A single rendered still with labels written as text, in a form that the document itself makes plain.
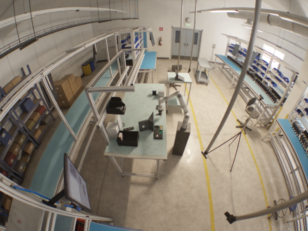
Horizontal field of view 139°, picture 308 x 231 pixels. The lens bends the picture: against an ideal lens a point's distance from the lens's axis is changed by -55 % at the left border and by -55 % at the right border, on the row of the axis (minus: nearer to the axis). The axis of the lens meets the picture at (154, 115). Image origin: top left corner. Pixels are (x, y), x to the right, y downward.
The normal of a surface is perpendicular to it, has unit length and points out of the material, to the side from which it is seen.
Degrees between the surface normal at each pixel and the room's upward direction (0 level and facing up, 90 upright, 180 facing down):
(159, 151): 0
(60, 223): 0
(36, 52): 90
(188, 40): 90
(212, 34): 90
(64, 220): 0
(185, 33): 90
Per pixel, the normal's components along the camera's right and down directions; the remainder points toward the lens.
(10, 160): 1.00, 0.02
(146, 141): 0.00, -0.73
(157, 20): -0.04, 0.69
